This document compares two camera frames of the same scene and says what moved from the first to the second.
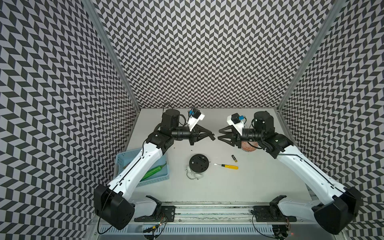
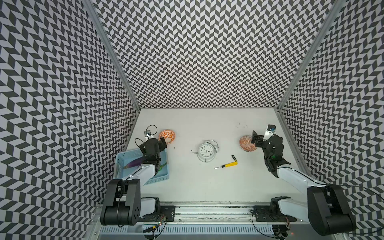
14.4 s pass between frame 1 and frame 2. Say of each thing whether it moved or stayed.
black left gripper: moved
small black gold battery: stayed
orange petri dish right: stayed
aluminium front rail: stayed
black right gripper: moved
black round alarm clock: moved
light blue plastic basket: stayed
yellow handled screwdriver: moved
